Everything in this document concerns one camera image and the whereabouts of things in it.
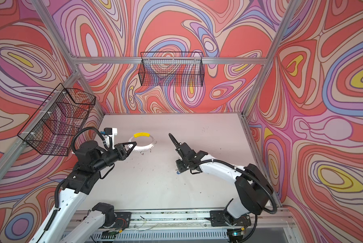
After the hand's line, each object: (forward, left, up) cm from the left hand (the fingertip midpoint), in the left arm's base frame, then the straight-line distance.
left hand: (138, 143), depth 67 cm
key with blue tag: (-1, -17, -29) cm, 34 cm away
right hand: (0, -21, -25) cm, 32 cm away
